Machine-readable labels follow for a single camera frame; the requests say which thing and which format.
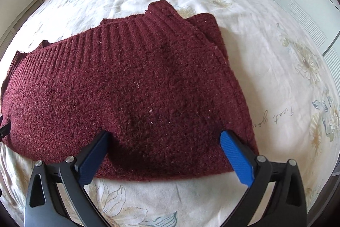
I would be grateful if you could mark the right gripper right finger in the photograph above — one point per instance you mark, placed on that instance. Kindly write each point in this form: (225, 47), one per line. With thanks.
(287, 204)

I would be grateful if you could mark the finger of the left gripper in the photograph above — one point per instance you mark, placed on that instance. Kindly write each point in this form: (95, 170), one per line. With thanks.
(5, 130)

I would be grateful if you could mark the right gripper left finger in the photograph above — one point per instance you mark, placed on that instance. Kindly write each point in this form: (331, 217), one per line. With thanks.
(44, 205)

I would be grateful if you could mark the dark red knitted sweater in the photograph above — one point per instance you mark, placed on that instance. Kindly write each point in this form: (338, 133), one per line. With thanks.
(161, 85)

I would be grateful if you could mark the white radiator cover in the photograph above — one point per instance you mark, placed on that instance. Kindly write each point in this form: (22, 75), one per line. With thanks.
(16, 25)

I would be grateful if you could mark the white floral bed sheet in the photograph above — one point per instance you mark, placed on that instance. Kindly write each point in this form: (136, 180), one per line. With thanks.
(289, 89)

